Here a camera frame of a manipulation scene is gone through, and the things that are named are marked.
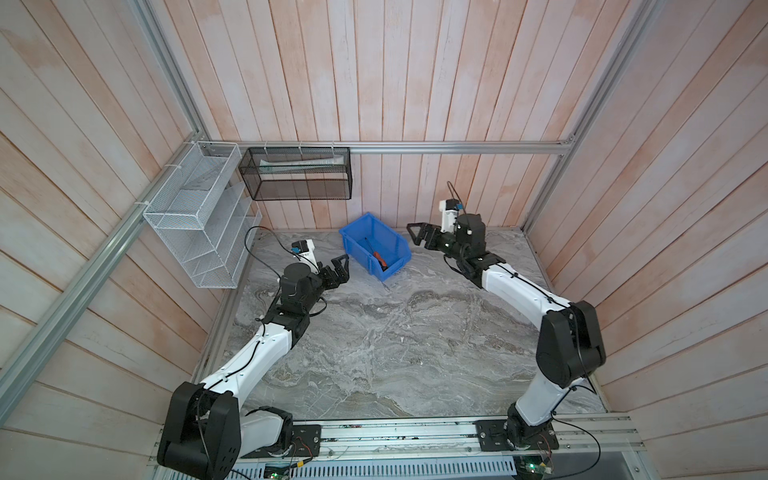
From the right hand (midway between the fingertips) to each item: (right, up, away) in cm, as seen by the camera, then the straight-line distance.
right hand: (421, 227), depth 86 cm
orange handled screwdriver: (-11, -11, +20) cm, 25 cm away
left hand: (-24, -11, -4) cm, 26 cm away
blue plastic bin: (-17, 0, +29) cm, 34 cm away
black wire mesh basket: (-41, +21, +18) cm, 50 cm away
